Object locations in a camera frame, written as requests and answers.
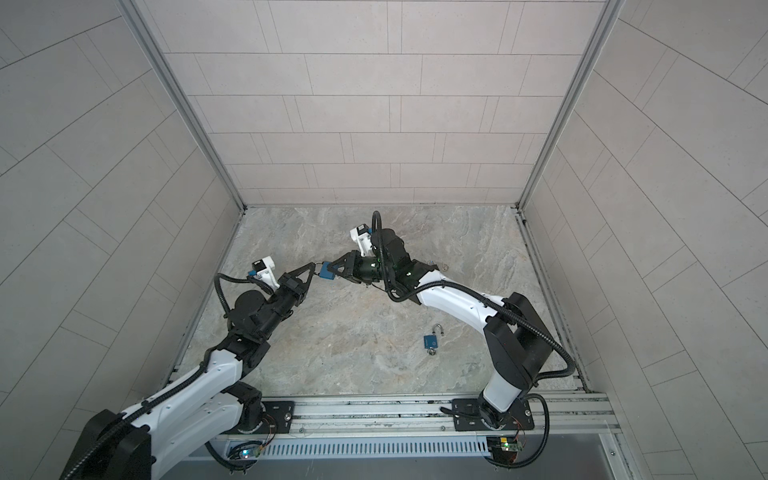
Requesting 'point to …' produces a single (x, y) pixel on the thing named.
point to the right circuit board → (503, 449)
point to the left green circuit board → (247, 450)
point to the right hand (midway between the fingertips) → (327, 274)
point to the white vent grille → (369, 447)
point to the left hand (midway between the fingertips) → (326, 266)
